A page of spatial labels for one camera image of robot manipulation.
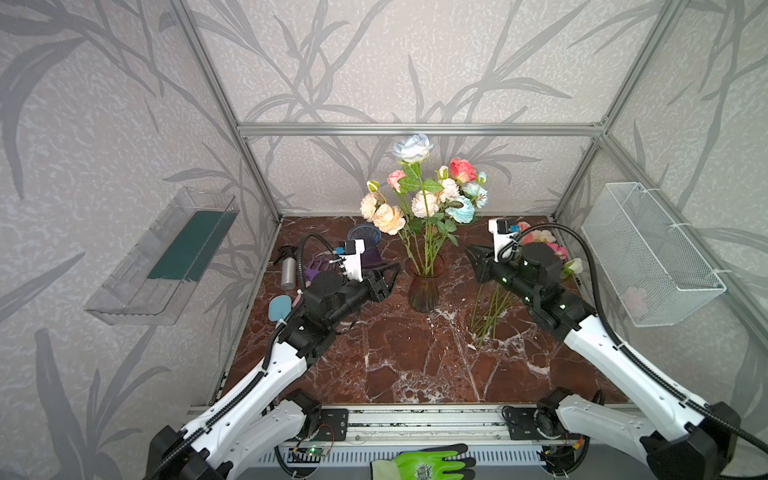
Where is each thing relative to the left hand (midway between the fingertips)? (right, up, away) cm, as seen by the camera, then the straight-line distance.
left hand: (395, 268), depth 69 cm
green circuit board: (-21, -45, +2) cm, 50 cm away
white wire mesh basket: (+56, 0, -6) cm, 56 cm away
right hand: (+18, +5, +3) cm, 19 cm away
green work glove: (+9, -45, -1) cm, 45 cm away
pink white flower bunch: (+59, -2, +33) cm, 68 cm away
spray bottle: (-38, -3, +33) cm, 50 cm away
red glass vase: (+8, -3, +15) cm, 17 cm away
